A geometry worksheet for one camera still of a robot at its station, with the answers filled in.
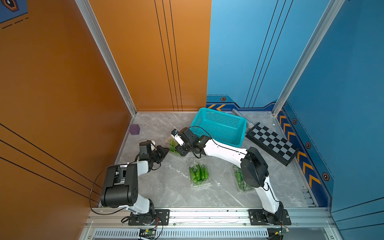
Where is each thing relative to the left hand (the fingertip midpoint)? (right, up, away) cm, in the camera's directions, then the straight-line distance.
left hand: (170, 146), depth 94 cm
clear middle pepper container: (+19, -15, -9) cm, 26 cm away
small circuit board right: (+58, -36, -25) cm, 73 cm away
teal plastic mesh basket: (+34, +13, +17) cm, 41 cm away
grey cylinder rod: (+55, +14, +14) cm, 59 cm away
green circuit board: (-7, -39, -22) cm, 45 cm away
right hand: (+7, +2, -5) cm, 8 cm away
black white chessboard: (+67, +2, +3) cm, 67 cm away
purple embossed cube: (-27, +11, +11) cm, 31 cm away
